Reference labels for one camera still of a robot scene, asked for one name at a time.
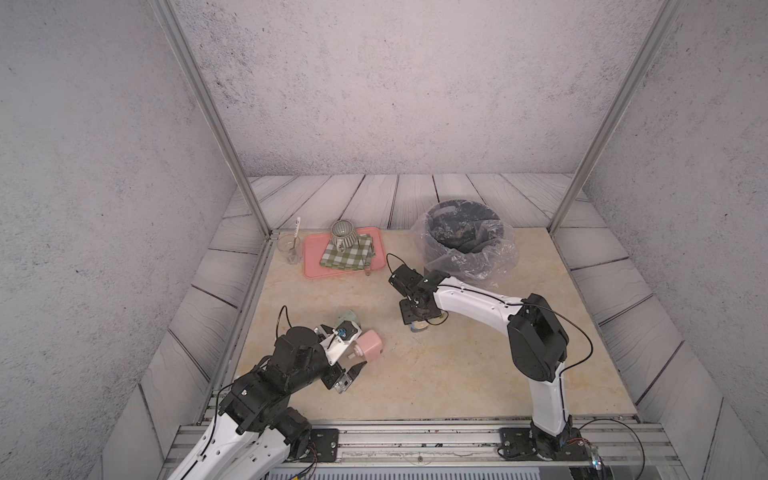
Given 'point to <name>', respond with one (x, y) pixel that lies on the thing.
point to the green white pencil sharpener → (348, 316)
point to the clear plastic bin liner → (510, 249)
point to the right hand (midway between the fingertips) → (416, 313)
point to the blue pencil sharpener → (418, 324)
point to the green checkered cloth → (356, 257)
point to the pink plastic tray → (317, 244)
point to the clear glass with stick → (291, 244)
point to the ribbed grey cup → (343, 235)
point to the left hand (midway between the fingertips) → (354, 348)
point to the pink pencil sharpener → (369, 346)
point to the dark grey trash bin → (464, 239)
